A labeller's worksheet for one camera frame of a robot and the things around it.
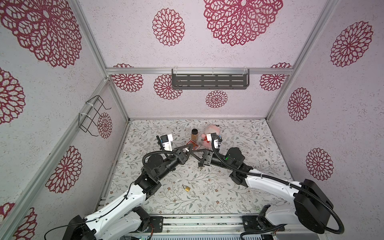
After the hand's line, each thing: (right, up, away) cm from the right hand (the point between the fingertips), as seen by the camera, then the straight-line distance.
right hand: (191, 151), depth 66 cm
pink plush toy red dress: (+13, +11, +40) cm, 44 cm away
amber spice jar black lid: (+2, +7, +35) cm, 36 cm away
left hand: (+1, +2, +3) cm, 3 cm away
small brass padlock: (-2, -24, +20) cm, 31 cm away
